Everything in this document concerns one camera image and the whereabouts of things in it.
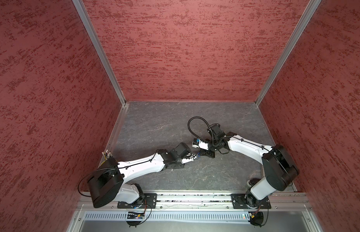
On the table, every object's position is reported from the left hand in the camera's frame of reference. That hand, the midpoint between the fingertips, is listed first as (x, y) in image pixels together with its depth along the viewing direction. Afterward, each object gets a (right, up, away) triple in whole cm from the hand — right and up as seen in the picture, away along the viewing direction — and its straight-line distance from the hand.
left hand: (179, 157), depth 85 cm
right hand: (+14, +1, +2) cm, 14 cm away
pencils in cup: (-37, +5, -12) cm, 39 cm away
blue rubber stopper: (+12, 0, 0) cm, 12 cm away
